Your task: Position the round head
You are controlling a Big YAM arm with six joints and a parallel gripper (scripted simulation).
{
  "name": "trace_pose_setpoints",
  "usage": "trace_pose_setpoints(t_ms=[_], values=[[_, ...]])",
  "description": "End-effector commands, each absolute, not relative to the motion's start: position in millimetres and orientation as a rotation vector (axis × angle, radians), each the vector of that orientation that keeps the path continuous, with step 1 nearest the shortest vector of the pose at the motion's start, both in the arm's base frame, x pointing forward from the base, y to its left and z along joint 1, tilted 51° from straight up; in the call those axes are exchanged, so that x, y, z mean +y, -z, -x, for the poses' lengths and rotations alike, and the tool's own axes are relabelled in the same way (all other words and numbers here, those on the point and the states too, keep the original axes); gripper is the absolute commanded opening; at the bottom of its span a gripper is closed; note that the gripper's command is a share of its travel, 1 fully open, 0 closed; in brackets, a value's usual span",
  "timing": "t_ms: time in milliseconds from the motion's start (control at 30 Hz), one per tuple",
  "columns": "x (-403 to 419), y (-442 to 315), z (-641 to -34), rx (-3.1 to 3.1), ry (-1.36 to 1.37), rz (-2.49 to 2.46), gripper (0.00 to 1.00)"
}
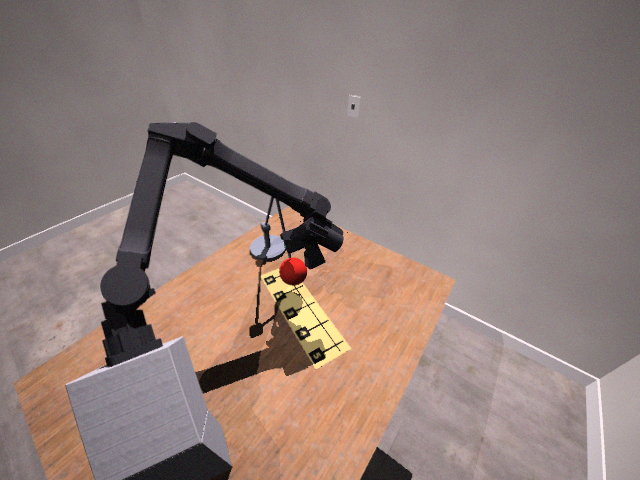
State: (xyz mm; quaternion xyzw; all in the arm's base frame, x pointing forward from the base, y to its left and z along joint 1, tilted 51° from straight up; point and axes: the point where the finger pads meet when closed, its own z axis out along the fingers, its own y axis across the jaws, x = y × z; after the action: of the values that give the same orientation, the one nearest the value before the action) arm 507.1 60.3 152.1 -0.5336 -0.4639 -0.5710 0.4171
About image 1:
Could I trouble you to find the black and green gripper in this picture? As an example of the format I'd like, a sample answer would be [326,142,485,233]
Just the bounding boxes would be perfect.
[280,226,310,254]

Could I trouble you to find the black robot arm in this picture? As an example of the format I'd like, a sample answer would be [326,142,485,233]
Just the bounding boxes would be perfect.
[100,122,344,367]

